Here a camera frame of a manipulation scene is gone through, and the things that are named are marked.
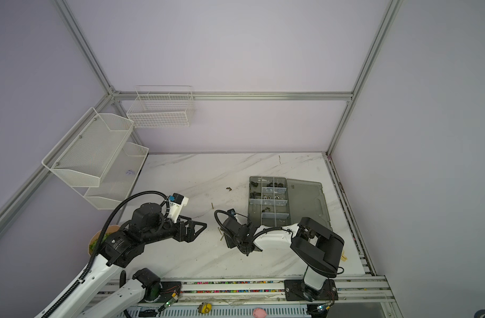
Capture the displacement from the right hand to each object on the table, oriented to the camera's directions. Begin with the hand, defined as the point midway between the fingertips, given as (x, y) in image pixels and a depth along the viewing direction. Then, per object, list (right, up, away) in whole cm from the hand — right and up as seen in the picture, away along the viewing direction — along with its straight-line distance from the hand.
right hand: (230, 235), depth 87 cm
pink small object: (+12, -21, -19) cm, 31 cm away
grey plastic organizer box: (+25, +13, +10) cm, 30 cm away
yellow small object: (-7, -20, -19) cm, 28 cm away
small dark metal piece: (-2, +20, +17) cm, 26 cm away
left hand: (-10, +10, -18) cm, 23 cm away
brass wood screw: (-10, +11, +11) cm, 18 cm away
